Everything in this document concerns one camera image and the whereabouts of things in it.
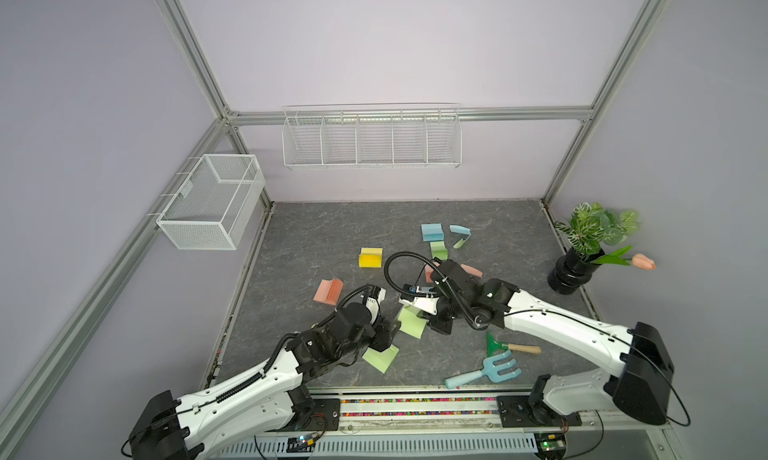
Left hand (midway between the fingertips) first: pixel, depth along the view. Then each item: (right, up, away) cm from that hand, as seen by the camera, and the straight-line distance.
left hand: (393, 325), depth 76 cm
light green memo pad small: (+16, +17, +32) cm, 40 cm away
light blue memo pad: (+14, +24, +37) cm, 46 cm away
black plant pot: (+53, +12, +13) cm, 56 cm away
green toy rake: (+29, -9, +9) cm, 31 cm away
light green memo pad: (+5, 0, 0) cm, 5 cm away
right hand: (+7, +4, +2) cm, 8 cm away
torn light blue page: (+25, +25, +36) cm, 50 cm away
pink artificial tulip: (+59, +17, -5) cm, 62 cm away
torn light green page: (+24, +20, +32) cm, 44 cm away
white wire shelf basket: (-7, +56, +24) cm, 62 cm away
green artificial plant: (+53, +26, +3) cm, 59 cm away
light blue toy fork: (+26, -14, +5) cm, 30 cm away
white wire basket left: (-51, +31, +8) cm, 60 cm away
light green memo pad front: (-3, -12, +6) cm, 13 cm away
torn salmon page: (+26, +11, +24) cm, 37 cm away
